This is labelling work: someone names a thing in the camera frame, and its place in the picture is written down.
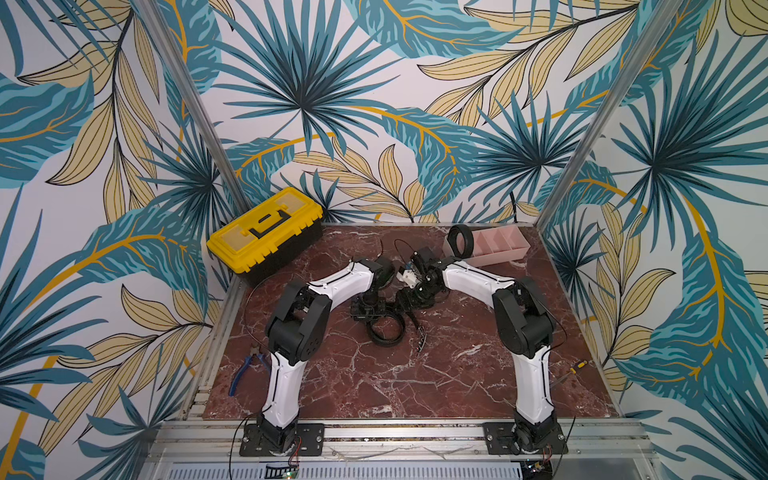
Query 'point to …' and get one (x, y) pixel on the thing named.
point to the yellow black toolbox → (270, 237)
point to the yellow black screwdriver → (573, 370)
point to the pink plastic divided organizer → (491, 245)
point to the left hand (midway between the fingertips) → (371, 325)
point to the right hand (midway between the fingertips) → (403, 307)
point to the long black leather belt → (402, 319)
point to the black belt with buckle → (469, 240)
